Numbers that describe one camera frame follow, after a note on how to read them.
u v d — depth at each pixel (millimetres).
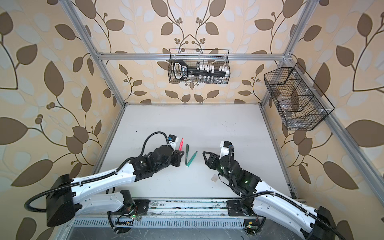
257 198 509
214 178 845
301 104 732
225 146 689
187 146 963
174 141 693
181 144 768
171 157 587
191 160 911
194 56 906
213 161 653
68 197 408
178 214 736
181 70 842
